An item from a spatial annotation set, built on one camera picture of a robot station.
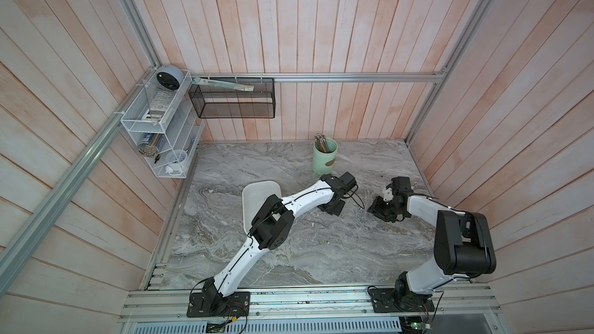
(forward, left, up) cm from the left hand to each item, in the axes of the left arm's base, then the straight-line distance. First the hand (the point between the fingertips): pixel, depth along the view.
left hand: (329, 211), depth 94 cm
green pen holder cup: (+20, +1, +8) cm, 21 cm away
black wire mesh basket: (+45, +52, +21) cm, 72 cm away
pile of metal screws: (-1, -13, -1) cm, 14 cm away
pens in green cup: (+25, +3, +16) cm, 30 cm away
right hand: (+1, -18, 0) cm, 18 cm away
